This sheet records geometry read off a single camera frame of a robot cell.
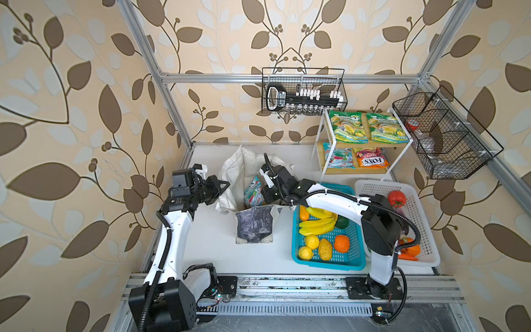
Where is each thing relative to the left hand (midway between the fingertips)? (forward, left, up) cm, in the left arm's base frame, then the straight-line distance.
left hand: (230, 181), depth 76 cm
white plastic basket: (-19, -74, -15) cm, 78 cm away
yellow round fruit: (-19, -29, -19) cm, 40 cm away
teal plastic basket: (-13, -37, -18) cm, 43 cm away
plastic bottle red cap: (+22, -71, +11) cm, 75 cm away
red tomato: (+3, -70, -15) cm, 71 cm away
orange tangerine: (-16, -43, -17) cm, 49 cm away
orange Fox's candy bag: (+17, -59, -4) cm, 62 cm away
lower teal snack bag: (+17, -45, -4) cm, 48 cm away
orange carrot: (-19, -66, -18) cm, 71 cm away
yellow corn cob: (-18, -37, -18) cm, 45 cm away
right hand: (+2, -12, -10) cm, 16 cm away
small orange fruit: (-4, -30, -18) cm, 35 cm away
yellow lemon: (-15, -32, -18) cm, 40 cm away
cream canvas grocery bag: (-13, -9, -9) cm, 18 cm away
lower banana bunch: (-9, -35, -20) cm, 41 cm away
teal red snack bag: (+2, -7, -13) cm, 15 cm away
